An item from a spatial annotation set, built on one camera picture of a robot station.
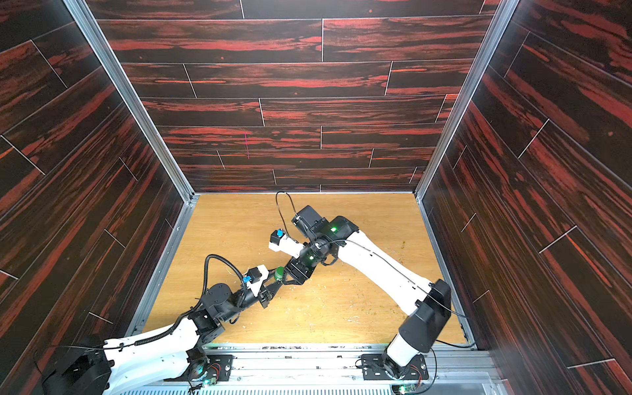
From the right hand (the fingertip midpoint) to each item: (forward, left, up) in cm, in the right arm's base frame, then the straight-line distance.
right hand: (295, 269), depth 73 cm
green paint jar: (-3, +4, +2) cm, 5 cm away
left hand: (-1, +4, -2) cm, 4 cm away
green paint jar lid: (-6, +1, +10) cm, 12 cm away
